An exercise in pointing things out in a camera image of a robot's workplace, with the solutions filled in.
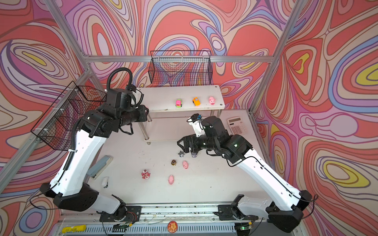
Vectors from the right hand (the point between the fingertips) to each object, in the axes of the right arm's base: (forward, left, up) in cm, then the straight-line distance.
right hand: (186, 145), depth 65 cm
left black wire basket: (+11, +62, +3) cm, 63 cm away
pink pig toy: (+4, +2, -28) cm, 28 cm away
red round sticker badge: (-27, +8, -30) cm, 41 cm away
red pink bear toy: (-3, +25, -26) cm, 36 cm away
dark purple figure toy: (+9, -4, -26) cm, 28 cm away
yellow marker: (-27, +52, -27) cm, 65 cm away
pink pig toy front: (-5, +10, -28) cm, 30 cm away
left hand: (+13, +16, +10) cm, 23 cm away
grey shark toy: (+11, +4, -27) cm, 30 cm away
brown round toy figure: (+5, +9, -27) cm, 29 cm away
